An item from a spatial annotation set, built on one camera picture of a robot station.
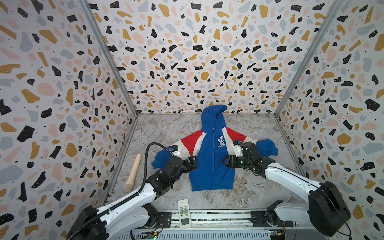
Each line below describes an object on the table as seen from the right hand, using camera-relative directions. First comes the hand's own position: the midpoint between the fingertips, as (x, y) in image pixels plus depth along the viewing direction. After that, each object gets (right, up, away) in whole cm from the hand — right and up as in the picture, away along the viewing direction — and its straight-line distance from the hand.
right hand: (223, 158), depth 84 cm
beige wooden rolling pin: (-51, -14, -4) cm, 53 cm away
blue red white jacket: (-7, +5, +15) cm, 17 cm away
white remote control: (-20, -28, -10) cm, 36 cm away
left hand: (-18, +2, -4) cm, 18 cm away
